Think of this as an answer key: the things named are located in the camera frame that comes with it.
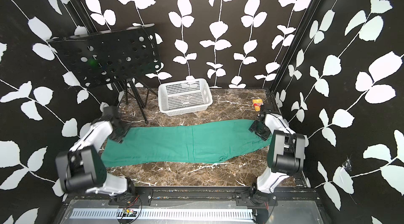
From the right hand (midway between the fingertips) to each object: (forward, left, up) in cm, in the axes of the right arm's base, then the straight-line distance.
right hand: (255, 129), depth 93 cm
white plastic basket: (+30, +43, -4) cm, 53 cm away
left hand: (-3, +75, +5) cm, 76 cm away
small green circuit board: (-42, +65, -5) cm, 77 cm away
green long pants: (-6, +26, -5) cm, 27 cm away
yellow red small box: (+23, -7, -4) cm, 24 cm away
